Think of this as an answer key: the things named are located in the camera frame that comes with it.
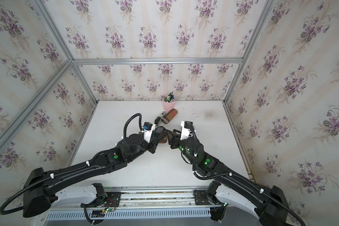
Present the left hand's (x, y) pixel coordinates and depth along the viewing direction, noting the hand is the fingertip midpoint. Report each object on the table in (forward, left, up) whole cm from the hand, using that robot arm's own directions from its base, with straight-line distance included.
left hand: (161, 135), depth 72 cm
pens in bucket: (+41, -4, -12) cm, 43 cm away
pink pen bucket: (+37, -4, -17) cm, 41 cm away
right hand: (+1, -5, +2) cm, 6 cm away
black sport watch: (0, 0, +4) cm, 4 cm away
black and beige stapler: (+26, +4, -20) cm, 33 cm away
